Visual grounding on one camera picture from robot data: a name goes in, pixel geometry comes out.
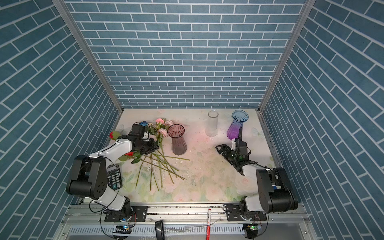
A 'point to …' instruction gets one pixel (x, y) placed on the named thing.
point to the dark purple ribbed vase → (176, 132)
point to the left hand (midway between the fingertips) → (161, 147)
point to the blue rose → (144, 123)
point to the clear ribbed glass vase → (211, 129)
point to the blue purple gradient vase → (239, 116)
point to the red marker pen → (208, 225)
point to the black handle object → (159, 230)
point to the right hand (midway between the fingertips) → (221, 149)
